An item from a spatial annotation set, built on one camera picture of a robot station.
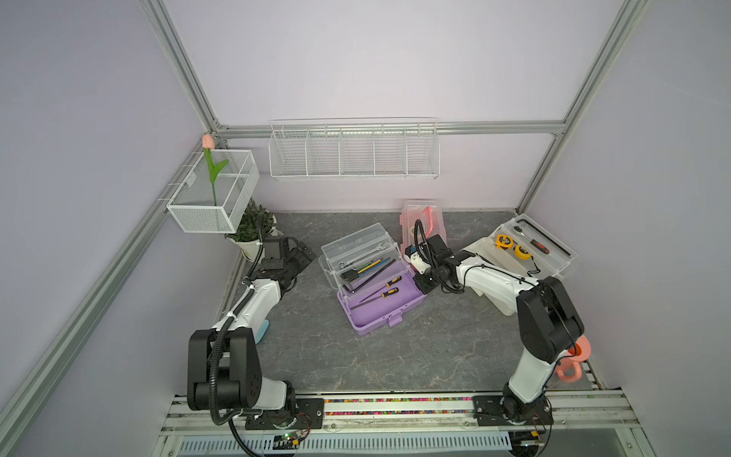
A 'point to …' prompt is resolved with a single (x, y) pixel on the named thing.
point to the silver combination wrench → (343, 264)
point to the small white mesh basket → (199, 206)
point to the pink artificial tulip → (213, 170)
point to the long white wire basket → (399, 148)
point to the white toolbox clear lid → (525, 248)
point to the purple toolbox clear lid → (353, 247)
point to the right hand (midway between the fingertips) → (419, 279)
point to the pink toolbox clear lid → (429, 212)
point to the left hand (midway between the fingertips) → (305, 257)
